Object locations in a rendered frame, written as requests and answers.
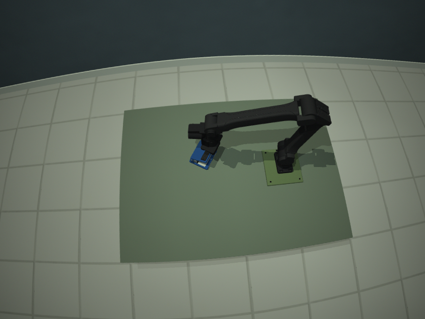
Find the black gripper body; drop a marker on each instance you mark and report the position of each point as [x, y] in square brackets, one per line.
[213, 146]

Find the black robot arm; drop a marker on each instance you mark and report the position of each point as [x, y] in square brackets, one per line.
[310, 122]

